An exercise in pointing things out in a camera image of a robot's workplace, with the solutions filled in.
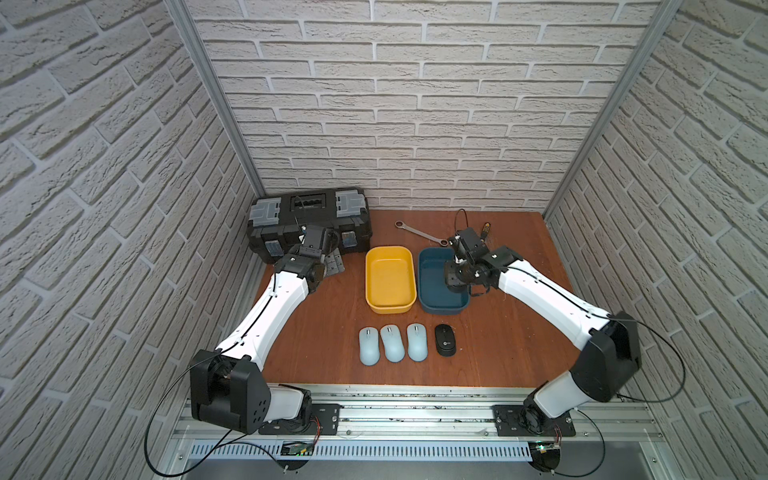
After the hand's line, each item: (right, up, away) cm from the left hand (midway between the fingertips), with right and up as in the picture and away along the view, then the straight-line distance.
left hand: (326, 257), depth 83 cm
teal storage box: (+33, -14, +11) cm, 38 cm away
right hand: (+38, -5, +1) cm, 39 cm away
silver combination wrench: (+23, +11, +33) cm, 42 cm away
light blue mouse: (+12, -26, 0) cm, 29 cm away
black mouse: (+35, -25, +3) cm, 43 cm away
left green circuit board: (-4, -47, -12) cm, 48 cm away
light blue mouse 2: (+19, -25, +1) cm, 32 cm away
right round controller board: (+56, -47, -14) cm, 74 cm away
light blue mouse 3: (+26, -25, +2) cm, 36 cm away
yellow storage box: (+18, -9, +18) cm, 27 cm away
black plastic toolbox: (-19, +10, +11) cm, 24 cm away
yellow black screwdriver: (+55, +9, +30) cm, 64 cm away
